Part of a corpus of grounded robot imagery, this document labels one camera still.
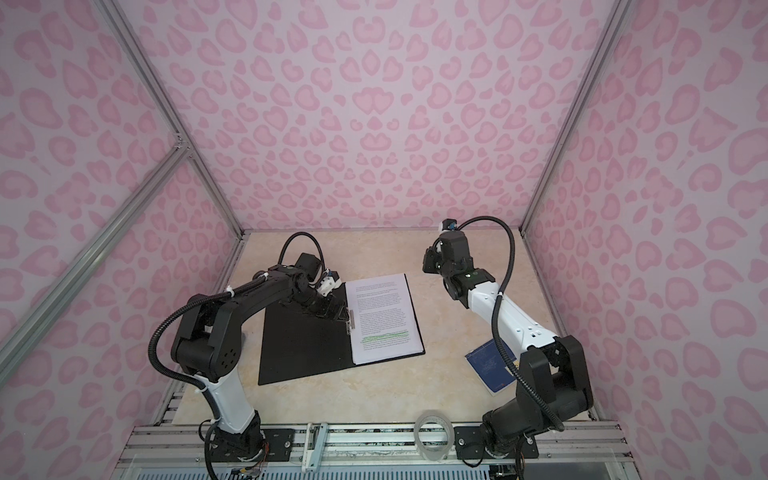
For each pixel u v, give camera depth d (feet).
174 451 2.41
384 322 3.10
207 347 1.63
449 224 2.46
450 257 2.10
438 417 2.42
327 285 2.89
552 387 1.39
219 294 1.74
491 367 2.77
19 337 1.67
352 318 3.11
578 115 2.82
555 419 1.30
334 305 2.75
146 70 2.53
